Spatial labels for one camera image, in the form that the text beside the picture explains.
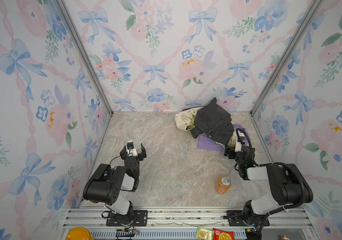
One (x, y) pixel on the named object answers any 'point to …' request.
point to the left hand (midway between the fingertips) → (134, 144)
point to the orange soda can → (223, 184)
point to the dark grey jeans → (214, 122)
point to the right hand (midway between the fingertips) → (233, 144)
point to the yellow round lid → (78, 233)
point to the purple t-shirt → (205, 142)
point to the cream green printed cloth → (185, 119)
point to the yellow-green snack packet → (204, 233)
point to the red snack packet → (220, 235)
